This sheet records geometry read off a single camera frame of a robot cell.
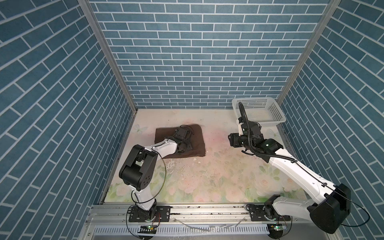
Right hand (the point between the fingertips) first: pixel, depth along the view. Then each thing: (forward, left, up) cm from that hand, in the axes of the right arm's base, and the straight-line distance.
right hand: (231, 134), depth 80 cm
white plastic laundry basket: (+42, -33, -21) cm, 57 cm away
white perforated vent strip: (-42, +22, -22) cm, 52 cm away
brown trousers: (-1, +18, -17) cm, 25 cm away
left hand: (+1, +24, -18) cm, 30 cm away
